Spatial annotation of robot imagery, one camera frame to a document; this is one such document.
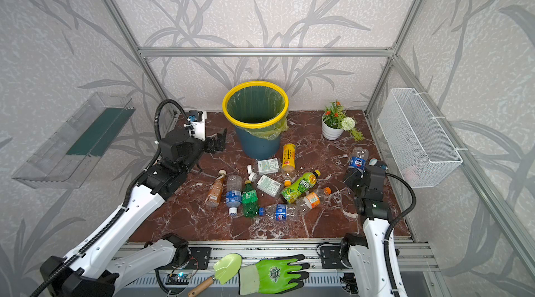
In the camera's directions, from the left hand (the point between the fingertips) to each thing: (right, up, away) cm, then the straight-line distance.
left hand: (216, 120), depth 71 cm
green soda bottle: (+9, -33, +13) cm, 36 cm away
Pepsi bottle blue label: (+23, -35, +9) cm, 43 cm away
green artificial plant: (+48, +3, +28) cm, 55 cm away
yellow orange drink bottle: (+26, -19, +22) cm, 39 cm away
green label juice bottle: (+27, -29, +13) cm, 41 cm away
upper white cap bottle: (+15, -20, +23) cm, 34 cm away
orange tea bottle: (-5, -28, +15) cm, 32 cm away
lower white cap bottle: (+16, -27, +17) cm, 36 cm away
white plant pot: (+47, -5, +32) cm, 57 cm away
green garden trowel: (+3, -52, +1) cm, 52 cm away
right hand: (+50, -18, +10) cm, 54 cm away
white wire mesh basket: (+64, -7, -8) cm, 65 cm away
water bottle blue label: (+3, -29, +13) cm, 32 cm away
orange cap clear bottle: (+35, -32, +11) cm, 48 cm away
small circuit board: (-14, -55, +1) cm, 57 cm away
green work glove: (+20, -52, -2) cm, 56 cm away
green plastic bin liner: (+11, +9, +30) cm, 33 cm away
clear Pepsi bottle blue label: (+52, -14, +9) cm, 55 cm away
